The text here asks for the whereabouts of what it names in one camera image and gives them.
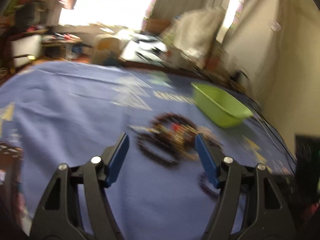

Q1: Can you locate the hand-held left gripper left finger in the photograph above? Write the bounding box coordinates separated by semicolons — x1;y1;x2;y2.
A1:
30;133;130;240

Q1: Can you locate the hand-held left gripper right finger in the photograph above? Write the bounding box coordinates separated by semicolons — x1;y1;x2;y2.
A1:
195;133;297;240

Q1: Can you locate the dark beaded necklace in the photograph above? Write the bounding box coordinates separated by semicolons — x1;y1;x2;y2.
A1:
151;112;200;160
136;132;182;168

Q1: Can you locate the green plastic basin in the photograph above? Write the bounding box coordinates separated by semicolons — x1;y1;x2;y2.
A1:
191;82;254;128

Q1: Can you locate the blue printed bedsheet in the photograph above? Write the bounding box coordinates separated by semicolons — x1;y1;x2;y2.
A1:
0;60;298;240

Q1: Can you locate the white plastic-covered bundle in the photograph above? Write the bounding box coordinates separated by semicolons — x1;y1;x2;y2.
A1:
162;9;226;68

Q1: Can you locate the low wooden table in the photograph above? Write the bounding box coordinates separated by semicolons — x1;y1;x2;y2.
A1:
41;32;83;58

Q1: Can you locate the pale curtain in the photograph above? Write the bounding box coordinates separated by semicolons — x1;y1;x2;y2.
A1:
225;0;287;45

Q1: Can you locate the small dark cable loop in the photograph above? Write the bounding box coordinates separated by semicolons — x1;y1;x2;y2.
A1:
198;172;222;200

